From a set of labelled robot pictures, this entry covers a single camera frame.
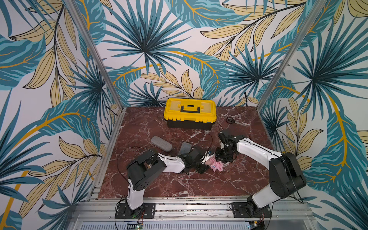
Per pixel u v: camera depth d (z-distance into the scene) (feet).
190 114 3.11
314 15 2.34
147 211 2.41
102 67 3.01
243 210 2.42
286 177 1.46
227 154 2.45
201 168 2.63
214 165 2.75
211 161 2.80
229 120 3.71
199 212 2.42
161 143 3.12
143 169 1.61
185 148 3.04
